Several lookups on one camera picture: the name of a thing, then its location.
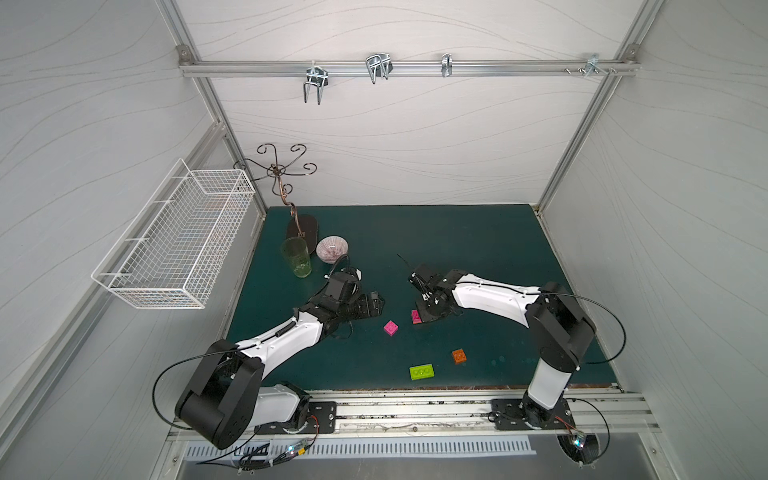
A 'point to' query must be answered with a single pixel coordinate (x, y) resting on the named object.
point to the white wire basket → (170, 256)
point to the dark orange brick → (458, 356)
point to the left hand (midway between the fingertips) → (375, 304)
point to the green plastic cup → (297, 253)
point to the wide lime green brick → (422, 372)
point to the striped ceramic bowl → (330, 248)
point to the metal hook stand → (300, 226)
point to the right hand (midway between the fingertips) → (427, 311)
